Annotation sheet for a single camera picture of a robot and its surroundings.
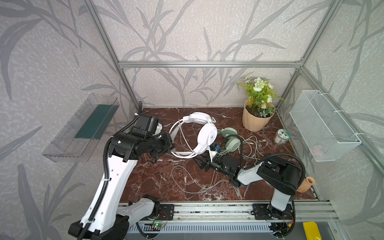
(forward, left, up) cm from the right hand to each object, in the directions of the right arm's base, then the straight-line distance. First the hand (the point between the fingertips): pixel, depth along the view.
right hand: (196, 150), depth 79 cm
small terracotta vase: (-16, -55, -6) cm, 57 cm away
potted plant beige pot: (+31, -41, -1) cm, 52 cm away
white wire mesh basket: (-3, -58, +18) cm, 60 cm away
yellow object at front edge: (-34, -54, -15) cm, 65 cm away
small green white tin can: (+14, -54, -8) cm, 56 cm away
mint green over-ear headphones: (+9, -22, -6) cm, 24 cm away
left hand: (-4, +7, +17) cm, 19 cm away
